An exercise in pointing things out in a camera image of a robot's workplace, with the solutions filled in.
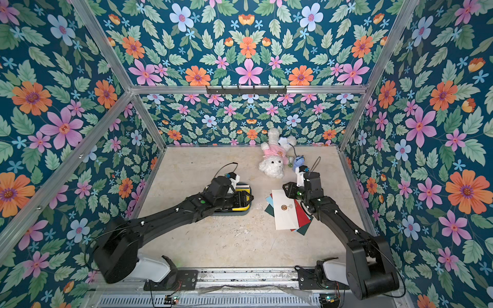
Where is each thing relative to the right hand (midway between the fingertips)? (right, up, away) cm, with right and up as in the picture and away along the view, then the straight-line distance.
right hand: (284, 184), depth 87 cm
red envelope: (+9, -17, +4) cm, 20 cm away
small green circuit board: (-45, -43, -15) cm, 64 cm away
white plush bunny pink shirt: (-3, +15, +18) cm, 24 cm away
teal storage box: (-23, -10, -12) cm, 28 cm away
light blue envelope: (-6, -10, +10) cm, 15 cm away
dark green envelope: (-6, -14, +7) cm, 17 cm away
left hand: (-15, -5, -5) cm, 17 cm away
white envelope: (+1, -14, +6) cm, 15 cm away
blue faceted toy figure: (+9, +10, +15) cm, 21 cm away
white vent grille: (-29, -42, -16) cm, 53 cm away
